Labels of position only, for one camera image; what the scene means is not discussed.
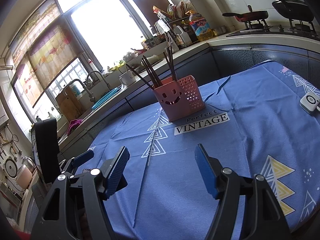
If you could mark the patterned roller blind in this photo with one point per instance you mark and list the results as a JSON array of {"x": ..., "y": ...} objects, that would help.
[{"x": 42, "y": 49}]

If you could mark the wooden cutting board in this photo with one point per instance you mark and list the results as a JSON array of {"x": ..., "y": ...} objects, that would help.
[{"x": 68, "y": 105}]

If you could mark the blue patterned tablecloth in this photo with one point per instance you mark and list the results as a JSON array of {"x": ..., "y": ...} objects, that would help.
[{"x": 252, "y": 123}]

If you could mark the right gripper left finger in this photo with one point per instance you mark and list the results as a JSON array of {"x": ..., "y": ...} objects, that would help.
[{"x": 83, "y": 195}]

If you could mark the black gas stove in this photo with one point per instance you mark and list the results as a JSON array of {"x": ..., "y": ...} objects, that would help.
[{"x": 302, "y": 29}]

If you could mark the chrome kitchen faucet far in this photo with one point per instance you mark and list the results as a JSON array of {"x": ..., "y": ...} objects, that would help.
[{"x": 96, "y": 75}]

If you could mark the dark chopstick pair centre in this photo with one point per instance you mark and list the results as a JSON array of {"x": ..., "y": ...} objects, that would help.
[{"x": 151, "y": 72}]

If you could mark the white ceramic mug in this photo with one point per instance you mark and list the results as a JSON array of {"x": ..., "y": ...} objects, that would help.
[{"x": 127, "y": 78}]

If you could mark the red frying pan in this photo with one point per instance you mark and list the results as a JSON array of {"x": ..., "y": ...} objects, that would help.
[{"x": 248, "y": 16}]

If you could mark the snack bags on shelf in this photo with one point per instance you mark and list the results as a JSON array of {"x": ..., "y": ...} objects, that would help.
[{"x": 175, "y": 12}]

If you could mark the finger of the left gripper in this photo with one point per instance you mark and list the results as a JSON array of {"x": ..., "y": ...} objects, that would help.
[{"x": 82, "y": 158}]

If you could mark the white jug container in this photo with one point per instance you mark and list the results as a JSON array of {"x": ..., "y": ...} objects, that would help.
[{"x": 182, "y": 36}]

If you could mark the black wok with lid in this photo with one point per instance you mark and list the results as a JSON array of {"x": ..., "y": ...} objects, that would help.
[{"x": 293, "y": 10}]

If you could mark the blue plastic basin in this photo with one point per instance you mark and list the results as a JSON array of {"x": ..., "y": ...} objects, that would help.
[{"x": 106, "y": 97}]

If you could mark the dark chopstick leaning left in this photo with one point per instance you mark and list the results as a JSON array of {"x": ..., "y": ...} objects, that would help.
[{"x": 137, "y": 74}]

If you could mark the magenta cloth rag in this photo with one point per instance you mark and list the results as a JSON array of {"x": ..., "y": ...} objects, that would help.
[{"x": 73, "y": 124}]

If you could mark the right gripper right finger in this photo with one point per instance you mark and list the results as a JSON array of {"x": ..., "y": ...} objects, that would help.
[{"x": 263, "y": 217}]

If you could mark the yellow cooking oil bottle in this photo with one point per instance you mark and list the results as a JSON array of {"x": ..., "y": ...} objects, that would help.
[{"x": 200, "y": 26}]

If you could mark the pink plastic utensil holder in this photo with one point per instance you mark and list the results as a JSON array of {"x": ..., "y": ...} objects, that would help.
[{"x": 180, "y": 98}]

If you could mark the dark chopsticks bundle right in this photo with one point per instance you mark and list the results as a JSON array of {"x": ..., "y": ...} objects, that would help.
[{"x": 169, "y": 59}]

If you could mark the small white square device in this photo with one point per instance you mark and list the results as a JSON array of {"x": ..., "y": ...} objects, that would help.
[{"x": 310, "y": 103}]

